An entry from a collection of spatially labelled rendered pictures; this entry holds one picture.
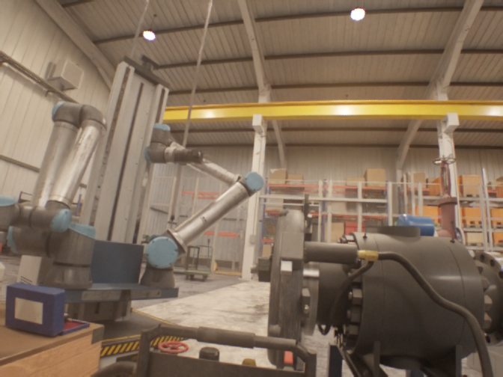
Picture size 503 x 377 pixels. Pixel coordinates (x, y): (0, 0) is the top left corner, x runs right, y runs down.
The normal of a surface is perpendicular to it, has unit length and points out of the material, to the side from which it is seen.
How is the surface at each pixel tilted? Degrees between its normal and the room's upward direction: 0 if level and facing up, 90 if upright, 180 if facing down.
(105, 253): 90
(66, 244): 90
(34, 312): 100
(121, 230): 90
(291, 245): 68
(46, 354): 90
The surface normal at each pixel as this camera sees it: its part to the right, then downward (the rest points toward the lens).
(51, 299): -0.11, -0.07
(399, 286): -0.07, -0.42
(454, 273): -0.05, -0.61
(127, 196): 0.83, -0.07
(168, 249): 0.26, -0.15
